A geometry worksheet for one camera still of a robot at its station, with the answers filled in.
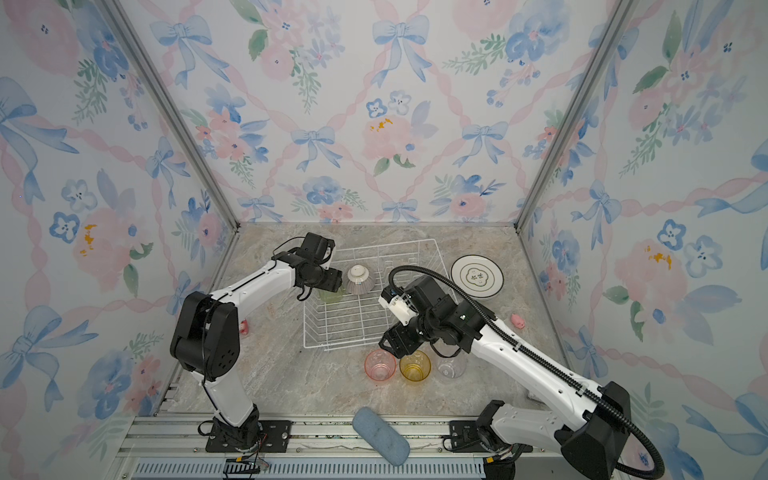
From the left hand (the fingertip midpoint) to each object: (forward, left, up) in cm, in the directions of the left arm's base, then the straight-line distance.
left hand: (331, 276), depth 94 cm
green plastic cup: (-5, +1, -4) cm, 6 cm away
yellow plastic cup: (-25, -26, -9) cm, 37 cm away
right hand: (-23, -19, +8) cm, 31 cm away
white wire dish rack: (-9, -7, -9) cm, 15 cm away
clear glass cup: (-25, -36, -8) cm, 45 cm away
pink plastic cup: (-25, -16, -8) cm, 31 cm away
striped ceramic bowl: (+1, -9, -4) cm, 10 cm away
